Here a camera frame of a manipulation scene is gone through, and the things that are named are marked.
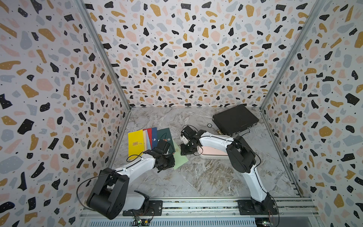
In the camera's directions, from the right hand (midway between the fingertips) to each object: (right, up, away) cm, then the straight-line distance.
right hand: (181, 154), depth 93 cm
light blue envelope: (-24, +4, +5) cm, 24 cm away
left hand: (-3, -4, -6) cm, 8 cm away
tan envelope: (-27, +8, +7) cm, 29 cm away
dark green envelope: (-13, +11, +14) cm, 22 cm away
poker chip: (+21, +18, +17) cm, 32 cm away
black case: (+41, +23, +17) cm, 50 cm away
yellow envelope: (-32, +6, +5) cm, 33 cm away
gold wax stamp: (+28, +13, +12) cm, 33 cm away
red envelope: (-24, +13, +12) cm, 31 cm away
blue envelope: (-20, +10, +9) cm, 24 cm away
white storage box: (+20, -1, -3) cm, 20 cm away
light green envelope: (-1, -3, 0) cm, 4 cm away
